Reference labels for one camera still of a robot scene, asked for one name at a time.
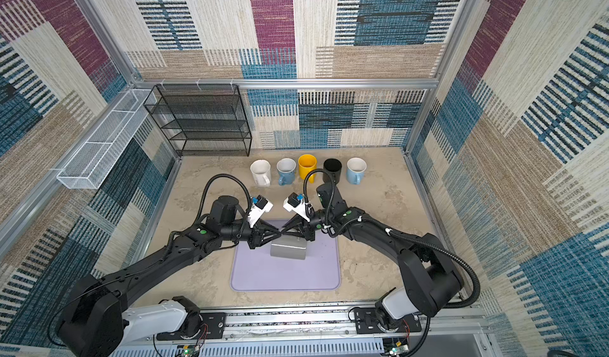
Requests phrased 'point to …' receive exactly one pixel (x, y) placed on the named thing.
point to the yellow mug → (307, 163)
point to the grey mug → (288, 246)
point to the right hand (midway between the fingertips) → (288, 230)
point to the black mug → (334, 166)
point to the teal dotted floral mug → (286, 167)
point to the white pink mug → (261, 171)
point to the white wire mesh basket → (92, 162)
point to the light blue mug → (355, 170)
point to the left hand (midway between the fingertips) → (279, 233)
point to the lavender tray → (256, 270)
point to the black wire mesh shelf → (201, 120)
